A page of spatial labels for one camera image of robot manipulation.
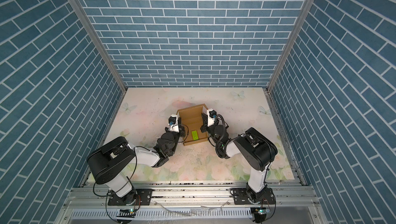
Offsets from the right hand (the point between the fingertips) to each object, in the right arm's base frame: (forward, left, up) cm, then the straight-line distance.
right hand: (200, 113), depth 87 cm
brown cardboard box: (+1, +6, -8) cm, 10 cm away
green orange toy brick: (-7, +3, -14) cm, 16 cm away
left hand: (-4, +10, -1) cm, 11 cm away
